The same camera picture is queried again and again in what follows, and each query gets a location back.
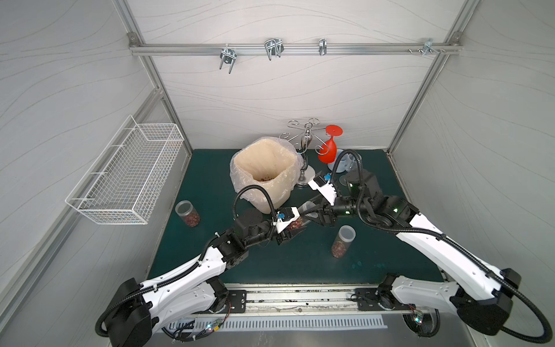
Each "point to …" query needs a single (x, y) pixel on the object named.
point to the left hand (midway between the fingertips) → (297, 218)
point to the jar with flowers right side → (345, 236)
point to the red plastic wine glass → (327, 152)
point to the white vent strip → (281, 324)
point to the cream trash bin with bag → (273, 163)
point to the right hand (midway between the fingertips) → (304, 207)
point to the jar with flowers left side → (185, 209)
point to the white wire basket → (126, 181)
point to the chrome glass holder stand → (308, 132)
